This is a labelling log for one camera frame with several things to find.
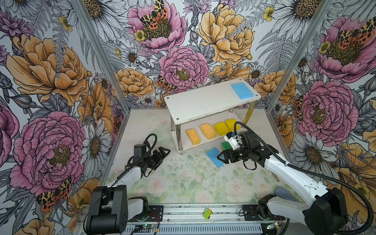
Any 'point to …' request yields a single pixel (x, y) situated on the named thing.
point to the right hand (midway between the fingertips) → (224, 159)
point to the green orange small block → (207, 213)
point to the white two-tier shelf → (201, 117)
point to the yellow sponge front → (230, 123)
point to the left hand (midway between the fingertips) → (167, 159)
